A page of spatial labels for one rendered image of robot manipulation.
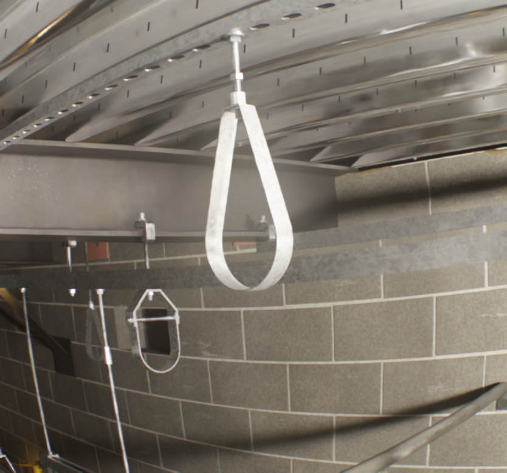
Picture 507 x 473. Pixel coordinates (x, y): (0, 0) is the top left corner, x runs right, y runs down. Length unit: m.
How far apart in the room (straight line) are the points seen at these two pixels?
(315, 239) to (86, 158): 0.60
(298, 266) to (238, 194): 0.86
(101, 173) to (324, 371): 1.07
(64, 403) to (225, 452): 1.33
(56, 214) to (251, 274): 0.57
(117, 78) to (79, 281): 0.74
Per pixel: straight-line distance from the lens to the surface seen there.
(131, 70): 0.99
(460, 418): 1.67
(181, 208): 1.85
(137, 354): 1.62
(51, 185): 1.62
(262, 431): 2.63
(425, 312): 2.12
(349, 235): 1.76
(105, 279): 1.56
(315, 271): 1.13
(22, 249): 3.61
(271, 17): 0.81
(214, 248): 0.86
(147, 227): 1.63
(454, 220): 1.59
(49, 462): 2.07
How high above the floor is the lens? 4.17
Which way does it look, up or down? 6 degrees up
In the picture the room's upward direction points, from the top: 4 degrees counter-clockwise
